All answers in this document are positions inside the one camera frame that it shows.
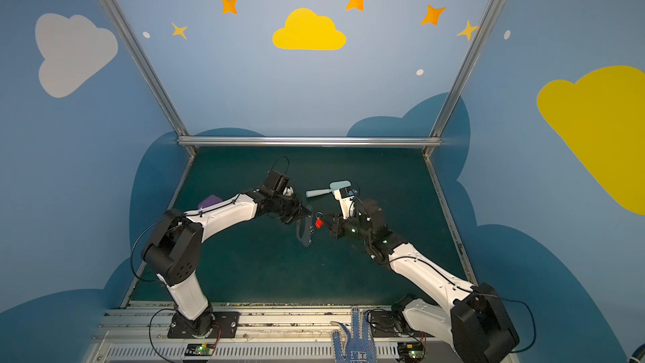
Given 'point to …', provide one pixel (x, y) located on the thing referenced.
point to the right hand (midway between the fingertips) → (323, 215)
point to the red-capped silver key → (318, 223)
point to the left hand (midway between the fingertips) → (315, 212)
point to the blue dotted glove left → (358, 345)
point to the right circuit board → (411, 352)
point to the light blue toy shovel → (334, 186)
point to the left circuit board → (199, 349)
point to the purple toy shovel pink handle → (209, 201)
